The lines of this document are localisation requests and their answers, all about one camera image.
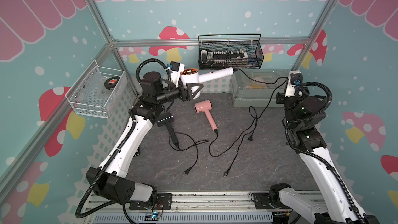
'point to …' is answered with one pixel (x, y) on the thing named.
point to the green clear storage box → (258, 87)
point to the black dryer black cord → (187, 171)
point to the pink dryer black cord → (250, 138)
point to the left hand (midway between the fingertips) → (198, 86)
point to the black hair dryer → (167, 119)
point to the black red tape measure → (110, 83)
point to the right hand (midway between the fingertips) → (289, 77)
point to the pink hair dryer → (205, 106)
